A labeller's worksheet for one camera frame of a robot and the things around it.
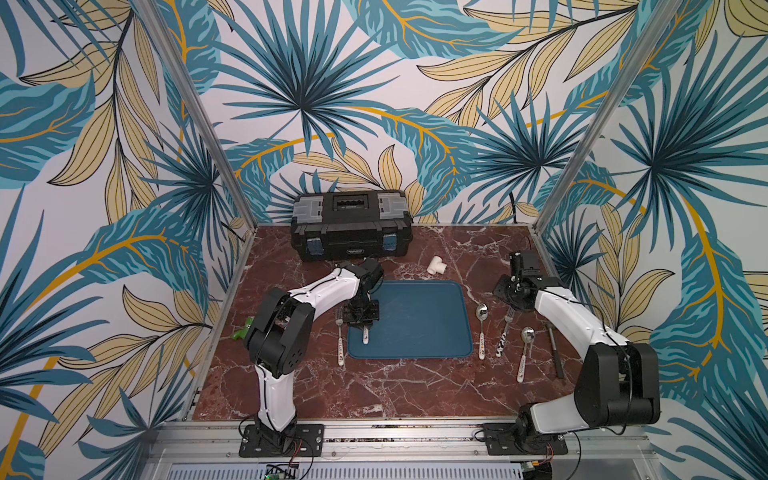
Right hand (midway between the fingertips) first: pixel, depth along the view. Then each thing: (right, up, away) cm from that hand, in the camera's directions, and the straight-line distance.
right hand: (505, 290), depth 90 cm
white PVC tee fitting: (-18, +7, +14) cm, 24 cm away
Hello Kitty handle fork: (-42, -13, -3) cm, 44 cm away
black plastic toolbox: (-48, +20, +7) cm, 52 cm away
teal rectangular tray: (-26, -10, +4) cm, 28 cm away
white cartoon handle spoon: (+7, -13, 0) cm, 15 cm away
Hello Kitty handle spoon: (-6, -8, +5) cm, 11 cm away
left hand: (-41, -11, -2) cm, 43 cm away
